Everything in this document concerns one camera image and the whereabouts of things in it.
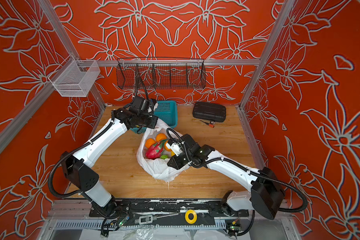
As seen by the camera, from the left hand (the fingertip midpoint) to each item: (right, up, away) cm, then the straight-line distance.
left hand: (156, 119), depth 80 cm
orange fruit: (+1, -11, +14) cm, 18 cm away
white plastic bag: (+1, -26, -3) cm, 26 cm away
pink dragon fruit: (-2, -19, +6) cm, 20 cm away
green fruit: (+4, -22, +5) cm, 23 cm away
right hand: (+6, -23, -5) cm, 24 cm away
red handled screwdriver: (+35, -4, +27) cm, 44 cm away
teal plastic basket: (+3, +6, +34) cm, 35 cm away
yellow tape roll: (+20, -48, -11) cm, 53 cm away
